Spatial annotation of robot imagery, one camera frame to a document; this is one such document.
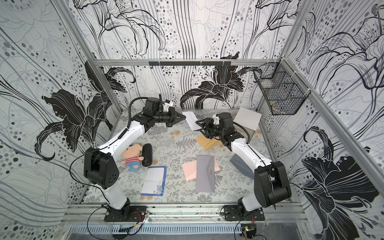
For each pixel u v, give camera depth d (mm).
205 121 747
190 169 885
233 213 718
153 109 652
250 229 704
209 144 983
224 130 649
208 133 737
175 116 741
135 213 728
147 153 943
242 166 884
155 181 843
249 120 946
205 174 860
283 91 880
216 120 768
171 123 742
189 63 906
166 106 766
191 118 811
